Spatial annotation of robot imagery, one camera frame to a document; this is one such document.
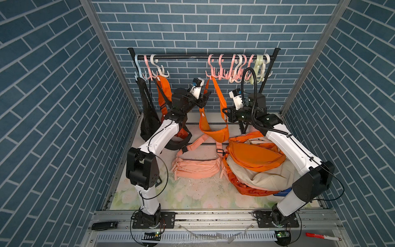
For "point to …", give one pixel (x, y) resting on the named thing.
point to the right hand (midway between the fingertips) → (225, 110)
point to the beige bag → (281, 178)
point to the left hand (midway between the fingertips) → (210, 89)
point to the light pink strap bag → (201, 168)
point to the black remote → (97, 226)
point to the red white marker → (323, 236)
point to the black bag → (151, 119)
